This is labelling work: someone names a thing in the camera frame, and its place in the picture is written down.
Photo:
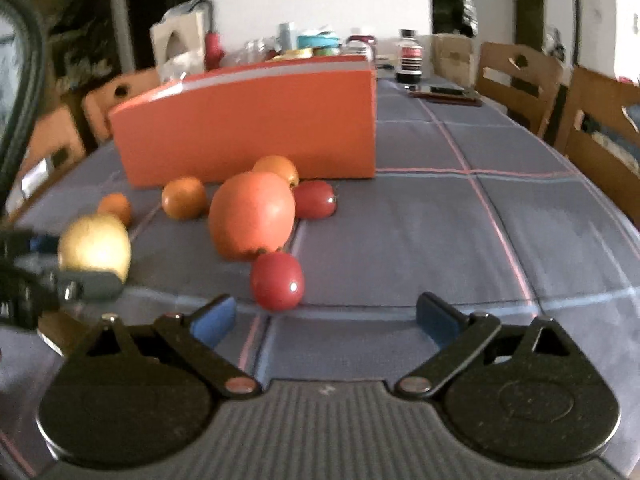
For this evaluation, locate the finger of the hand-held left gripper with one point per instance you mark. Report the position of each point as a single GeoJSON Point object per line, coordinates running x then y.
{"type": "Point", "coordinates": [92, 285]}
{"type": "Point", "coordinates": [44, 244]}

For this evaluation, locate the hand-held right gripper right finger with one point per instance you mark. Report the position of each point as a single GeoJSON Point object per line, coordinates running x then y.
{"type": "Point", "coordinates": [437, 320]}

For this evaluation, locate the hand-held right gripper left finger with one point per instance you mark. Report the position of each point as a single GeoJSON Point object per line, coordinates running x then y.
{"type": "Point", "coordinates": [215, 320]}

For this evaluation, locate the yellow-green apple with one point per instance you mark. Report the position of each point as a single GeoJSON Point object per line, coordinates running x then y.
{"type": "Point", "coordinates": [97, 245]}

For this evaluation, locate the small red tomato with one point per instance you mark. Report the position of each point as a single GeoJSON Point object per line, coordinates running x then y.
{"type": "Point", "coordinates": [315, 200]}
{"type": "Point", "coordinates": [276, 281]}

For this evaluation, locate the small tangerine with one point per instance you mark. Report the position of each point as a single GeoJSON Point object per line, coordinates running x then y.
{"type": "Point", "coordinates": [184, 198]}
{"type": "Point", "coordinates": [116, 208]}
{"type": "Point", "coordinates": [277, 169]}

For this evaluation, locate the large reddish orange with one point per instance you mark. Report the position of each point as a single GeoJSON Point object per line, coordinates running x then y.
{"type": "Point", "coordinates": [250, 215]}

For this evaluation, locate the orange cardboard box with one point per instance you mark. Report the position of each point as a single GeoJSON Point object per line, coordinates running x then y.
{"type": "Point", "coordinates": [250, 125]}

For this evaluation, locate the blue plaid tablecloth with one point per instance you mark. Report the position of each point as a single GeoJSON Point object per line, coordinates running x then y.
{"type": "Point", "coordinates": [450, 235]}

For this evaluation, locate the wooden chair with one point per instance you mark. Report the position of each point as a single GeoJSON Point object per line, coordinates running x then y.
{"type": "Point", "coordinates": [452, 60]}
{"type": "Point", "coordinates": [120, 97]}
{"type": "Point", "coordinates": [605, 135]}
{"type": "Point", "coordinates": [520, 80]}
{"type": "Point", "coordinates": [55, 150]}

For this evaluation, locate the grey curved pole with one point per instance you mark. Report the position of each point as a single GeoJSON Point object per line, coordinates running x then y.
{"type": "Point", "coordinates": [27, 85]}

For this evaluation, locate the black phone on book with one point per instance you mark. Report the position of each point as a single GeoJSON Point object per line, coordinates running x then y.
{"type": "Point", "coordinates": [445, 96]}

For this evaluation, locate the dark shelf cabinet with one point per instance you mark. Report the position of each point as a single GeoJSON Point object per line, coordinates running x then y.
{"type": "Point", "coordinates": [85, 15]}

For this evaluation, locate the beige paper bag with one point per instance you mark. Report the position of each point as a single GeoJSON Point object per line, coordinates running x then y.
{"type": "Point", "coordinates": [180, 42]}

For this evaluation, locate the red folded umbrella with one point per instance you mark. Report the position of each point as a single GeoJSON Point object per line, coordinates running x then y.
{"type": "Point", "coordinates": [213, 45]}

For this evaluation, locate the dark bottle with red label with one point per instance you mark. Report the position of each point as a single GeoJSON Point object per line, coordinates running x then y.
{"type": "Point", "coordinates": [410, 60]}

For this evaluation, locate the dark red supplement bottle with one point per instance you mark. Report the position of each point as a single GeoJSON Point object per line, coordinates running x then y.
{"type": "Point", "coordinates": [361, 42]}

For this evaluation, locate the blue tumbler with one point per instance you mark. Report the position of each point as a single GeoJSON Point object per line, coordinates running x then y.
{"type": "Point", "coordinates": [286, 37]}

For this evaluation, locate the teal bowl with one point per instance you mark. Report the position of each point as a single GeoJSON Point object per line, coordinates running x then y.
{"type": "Point", "coordinates": [319, 41]}

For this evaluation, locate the dark door frame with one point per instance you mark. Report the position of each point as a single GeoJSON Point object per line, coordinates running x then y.
{"type": "Point", "coordinates": [529, 0]}

